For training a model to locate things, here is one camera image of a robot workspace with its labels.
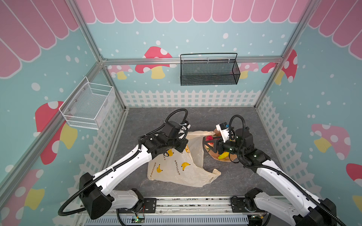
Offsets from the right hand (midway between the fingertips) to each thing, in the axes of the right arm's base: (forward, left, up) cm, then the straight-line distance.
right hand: (208, 141), depth 74 cm
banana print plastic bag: (-12, +12, -7) cm, 18 cm away
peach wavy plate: (-3, -14, -16) cm, 21 cm away
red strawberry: (+1, -1, +1) cm, 2 cm away
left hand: (0, +12, -2) cm, 12 cm away
